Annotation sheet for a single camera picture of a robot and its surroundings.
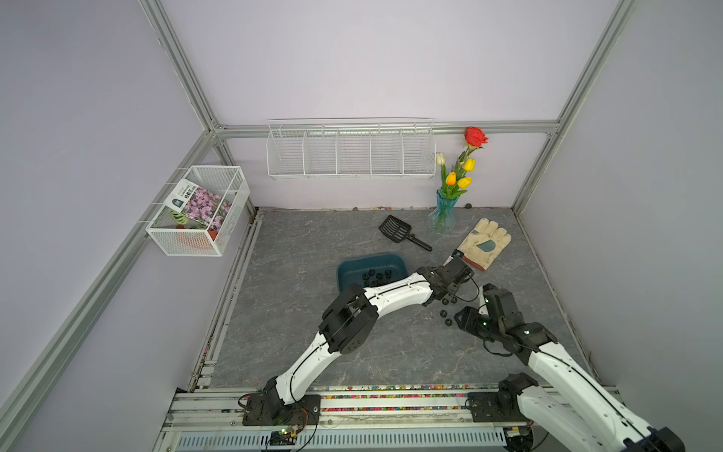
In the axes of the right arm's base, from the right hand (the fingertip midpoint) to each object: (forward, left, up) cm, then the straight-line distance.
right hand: (458, 315), depth 83 cm
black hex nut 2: (+16, +26, -6) cm, 31 cm away
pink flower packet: (+19, +72, +28) cm, 79 cm away
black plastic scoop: (+40, +15, -8) cm, 44 cm away
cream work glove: (+31, -18, -7) cm, 37 cm away
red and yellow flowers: (+36, -1, +21) cm, 42 cm away
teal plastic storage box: (+21, +27, -7) cm, 35 cm away
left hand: (+12, +1, -1) cm, 12 cm away
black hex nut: (+4, +2, -7) cm, 8 cm away
